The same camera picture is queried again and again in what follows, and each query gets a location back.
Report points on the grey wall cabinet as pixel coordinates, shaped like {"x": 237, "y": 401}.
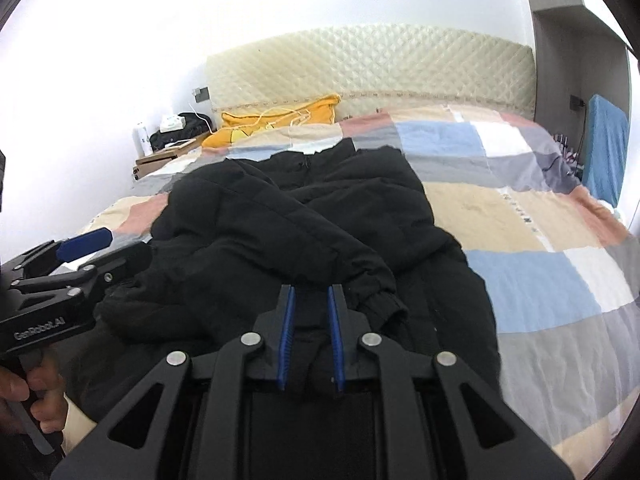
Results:
{"x": 581, "y": 51}

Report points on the wooden nightstand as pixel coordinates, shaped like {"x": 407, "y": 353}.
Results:
{"x": 148, "y": 164}

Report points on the yellow pillow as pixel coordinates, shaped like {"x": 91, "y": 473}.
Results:
{"x": 236, "y": 126}

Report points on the wall power socket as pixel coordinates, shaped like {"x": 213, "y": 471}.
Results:
{"x": 201, "y": 94}

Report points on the person's left hand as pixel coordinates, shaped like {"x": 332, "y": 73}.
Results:
{"x": 50, "y": 410}

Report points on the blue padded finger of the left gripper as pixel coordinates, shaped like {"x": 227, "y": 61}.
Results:
{"x": 83, "y": 245}

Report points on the blue towel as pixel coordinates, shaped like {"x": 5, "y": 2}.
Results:
{"x": 606, "y": 146}

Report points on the cream quilted headboard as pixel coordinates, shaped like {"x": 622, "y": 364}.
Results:
{"x": 372, "y": 67}

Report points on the black puffer jacket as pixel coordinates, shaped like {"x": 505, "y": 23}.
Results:
{"x": 233, "y": 233}

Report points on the white box on nightstand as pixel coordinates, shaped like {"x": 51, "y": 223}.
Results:
{"x": 172, "y": 123}

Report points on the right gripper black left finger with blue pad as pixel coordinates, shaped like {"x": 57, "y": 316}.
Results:
{"x": 184, "y": 419}

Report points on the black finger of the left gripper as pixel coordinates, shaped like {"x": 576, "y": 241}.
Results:
{"x": 95, "y": 278}

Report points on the patchwork checkered bed quilt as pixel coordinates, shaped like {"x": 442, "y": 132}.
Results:
{"x": 561, "y": 271}

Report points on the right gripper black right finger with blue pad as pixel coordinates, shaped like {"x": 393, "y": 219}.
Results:
{"x": 439, "y": 419}

